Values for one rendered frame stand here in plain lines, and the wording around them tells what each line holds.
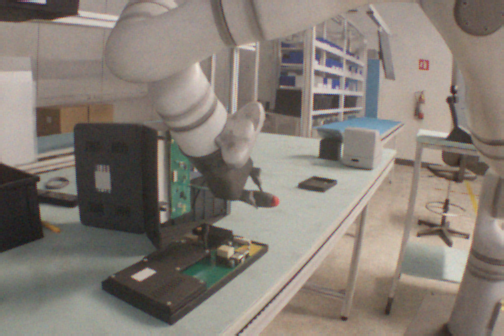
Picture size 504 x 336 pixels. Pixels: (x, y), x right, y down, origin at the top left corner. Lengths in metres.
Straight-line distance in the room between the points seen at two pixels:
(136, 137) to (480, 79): 0.53
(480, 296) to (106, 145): 0.73
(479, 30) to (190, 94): 0.30
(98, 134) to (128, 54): 0.37
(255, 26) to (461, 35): 0.18
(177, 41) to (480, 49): 0.27
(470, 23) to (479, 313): 0.53
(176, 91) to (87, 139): 0.34
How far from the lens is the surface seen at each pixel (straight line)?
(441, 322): 0.79
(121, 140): 0.67
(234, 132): 0.44
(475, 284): 0.70
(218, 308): 0.48
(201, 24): 0.33
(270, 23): 0.32
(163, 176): 0.62
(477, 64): 0.36
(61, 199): 0.89
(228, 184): 0.52
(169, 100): 0.40
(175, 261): 0.55
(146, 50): 0.34
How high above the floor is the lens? 1.28
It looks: 13 degrees down
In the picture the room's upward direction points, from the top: 2 degrees clockwise
